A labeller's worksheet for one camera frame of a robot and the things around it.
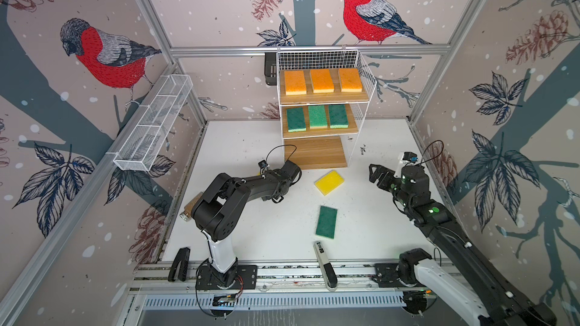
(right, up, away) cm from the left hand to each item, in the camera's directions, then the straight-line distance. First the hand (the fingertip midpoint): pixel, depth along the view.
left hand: (276, 185), depth 95 cm
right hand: (+37, +8, -16) cm, 42 cm away
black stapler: (-32, -21, -17) cm, 42 cm away
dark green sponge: (+9, +27, -9) cm, 30 cm away
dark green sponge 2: (+20, -12, -11) cm, 26 cm away
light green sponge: (+17, +29, -9) cm, 35 cm away
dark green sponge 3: (+25, +29, -10) cm, 39 cm away
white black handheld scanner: (+18, -22, -24) cm, 37 cm away
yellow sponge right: (+23, +1, +2) cm, 23 cm away
